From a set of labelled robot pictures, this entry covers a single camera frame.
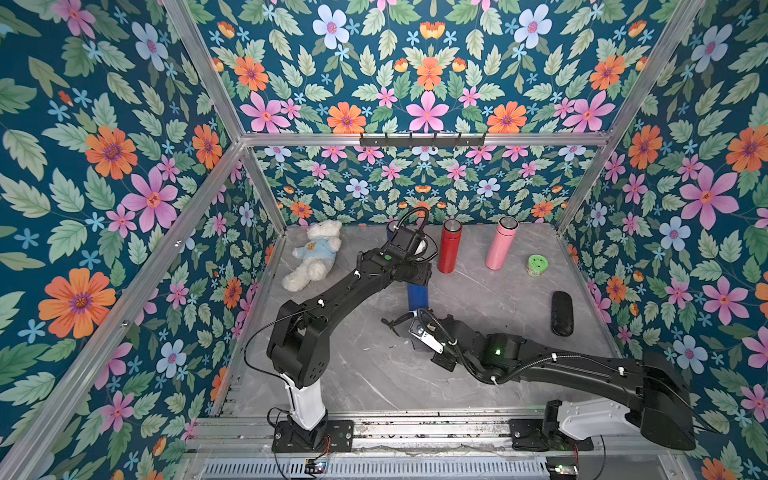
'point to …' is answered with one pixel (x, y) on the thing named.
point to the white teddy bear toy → (316, 255)
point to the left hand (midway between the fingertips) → (426, 268)
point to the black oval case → (562, 317)
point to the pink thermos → (507, 227)
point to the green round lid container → (537, 264)
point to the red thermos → (450, 241)
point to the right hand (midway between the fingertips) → (435, 331)
